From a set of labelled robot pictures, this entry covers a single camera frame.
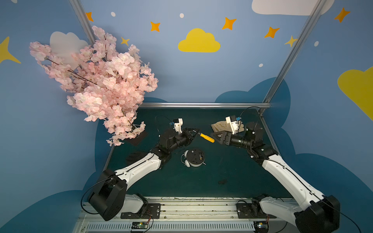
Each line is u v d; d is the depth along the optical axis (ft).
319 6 2.27
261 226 2.40
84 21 2.40
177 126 2.40
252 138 1.91
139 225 2.35
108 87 1.95
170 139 1.95
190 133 2.30
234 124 2.21
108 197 1.35
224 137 2.09
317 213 1.24
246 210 2.45
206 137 2.41
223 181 2.76
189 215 2.41
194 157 2.96
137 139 2.15
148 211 2.40
